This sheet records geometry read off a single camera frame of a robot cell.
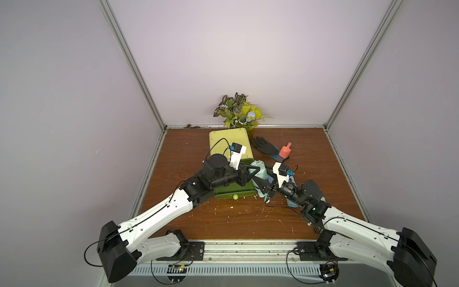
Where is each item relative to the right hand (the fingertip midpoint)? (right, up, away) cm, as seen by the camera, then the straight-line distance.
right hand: (259, 169), depth 66 cm
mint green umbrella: (+1, -2, 0) cm, 2 cm away
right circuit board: (+29, -42, +4) cm, 51 cm away
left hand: (0, 0, 0) cm, 1 cm away
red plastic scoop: (+22, +5, +41) cm, 46 cm away
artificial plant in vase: (-8, +27, +34) cm, 44 cm away
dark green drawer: (-9, -12, +16) cm, 22 cm away
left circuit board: (-33, -42, +5) cm, 54 cm away
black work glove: (+10, +6, +38) cm, 40 cm away
